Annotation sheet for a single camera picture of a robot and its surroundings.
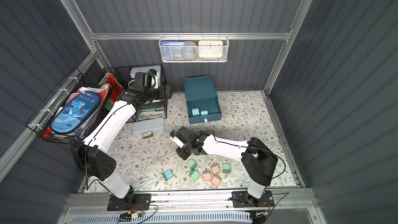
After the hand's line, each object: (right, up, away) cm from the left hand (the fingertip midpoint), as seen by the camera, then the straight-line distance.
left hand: (167, 90), depth 80 cm
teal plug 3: (+1, -44, -1) cm, 44 cm away
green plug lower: (+14, -44, 0) cm, 46 cm away
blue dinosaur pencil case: (-37, -15, -18) cm, 44 cm away
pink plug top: (+25, -42, +2) cm, 49 cm away
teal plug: (+15, -11, +8) cm, 20 cm away
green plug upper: (+13, -40, +3) cm, 42 cm away
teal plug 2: (+19, -12, +7) cm, 23 cm away
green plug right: (+31, -42, +2) cm, 52 cm away
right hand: (+8, -31, +3) cm, 32 cm away
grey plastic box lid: (-22, +17, +25) cm, 37 cm away
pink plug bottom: (+26, -46, -2) cm, 53 cm away
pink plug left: (+21, -45, 0) cm, 49 cm away
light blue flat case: (-16, -21, +18) cm, 32 cm away
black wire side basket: (-45, +3, -3) cm, 46 cm away
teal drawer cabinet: (+19, -7, +11) cm, 23 cm away
